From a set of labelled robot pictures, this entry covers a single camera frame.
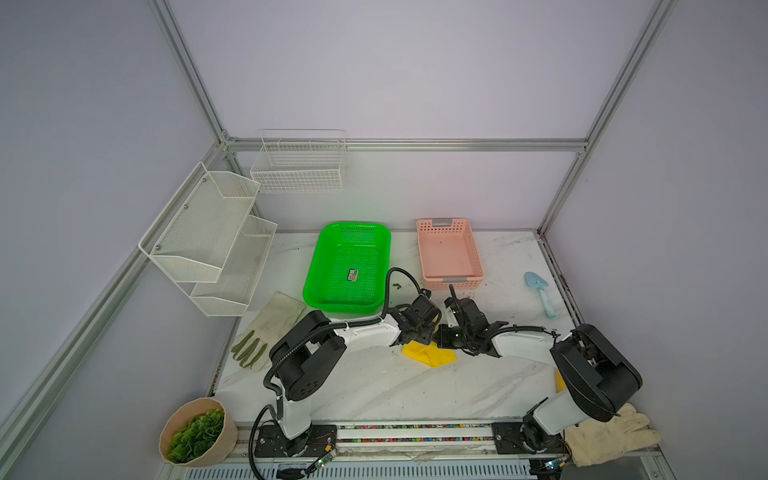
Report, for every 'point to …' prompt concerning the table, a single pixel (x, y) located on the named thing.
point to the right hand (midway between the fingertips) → (431, 337)
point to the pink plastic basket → (449, 254)
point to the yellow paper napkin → (429, 354)
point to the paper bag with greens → (199, 432)
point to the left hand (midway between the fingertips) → (419, 328)
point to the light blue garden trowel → (536, 282)
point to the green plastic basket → (348, 268)
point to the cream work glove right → (597, 442)
